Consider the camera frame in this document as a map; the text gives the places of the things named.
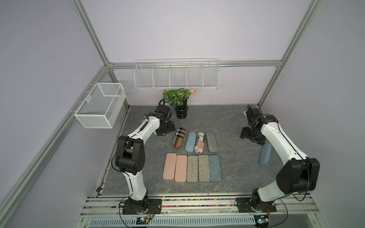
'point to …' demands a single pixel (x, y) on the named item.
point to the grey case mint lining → (203, 168)
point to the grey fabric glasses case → (211, 142)
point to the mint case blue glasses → (215, 168)
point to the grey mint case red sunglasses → (192, 168)
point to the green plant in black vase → (178, 98)
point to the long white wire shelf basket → (173, 74)
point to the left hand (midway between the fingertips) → (169, 131)
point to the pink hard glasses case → (169, 166)
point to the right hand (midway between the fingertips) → (250, 137)
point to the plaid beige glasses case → (178, 137)
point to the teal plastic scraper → (155, 132)
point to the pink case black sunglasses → (181, 170)
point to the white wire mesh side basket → (101, 106)
